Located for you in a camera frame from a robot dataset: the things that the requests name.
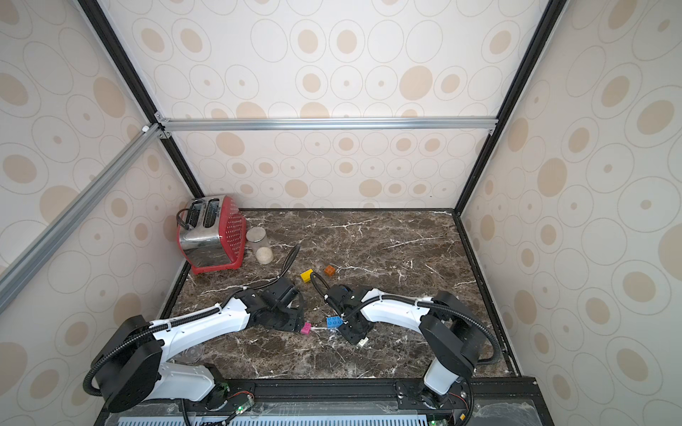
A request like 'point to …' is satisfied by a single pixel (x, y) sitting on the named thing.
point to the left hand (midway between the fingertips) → (302, 322)
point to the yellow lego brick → (306, 275)
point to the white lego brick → (363, 341)
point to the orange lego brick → (329, 270)
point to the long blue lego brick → (334, 322)
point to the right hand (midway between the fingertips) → (363, 332)
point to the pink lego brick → (305, 330)
